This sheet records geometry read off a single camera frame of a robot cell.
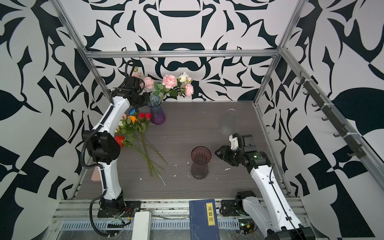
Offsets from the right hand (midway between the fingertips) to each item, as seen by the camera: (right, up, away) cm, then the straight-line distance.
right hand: (218, 151), depth 77 cm
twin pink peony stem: (-37, +37, +6) cm, 53 cm away
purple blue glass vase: (-37, +19, +26) cm, 49 cm away
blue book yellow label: (-8, -31, -7) cm, 33 cm away
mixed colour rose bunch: (-53, +7, +24) cm, 59 cm away
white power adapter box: (-35, -30, -12) cm, 47 cm away
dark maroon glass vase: (-9, -1, -6) cm, 11 cm away
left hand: (-41, +29, +15) cm, 53 cm away
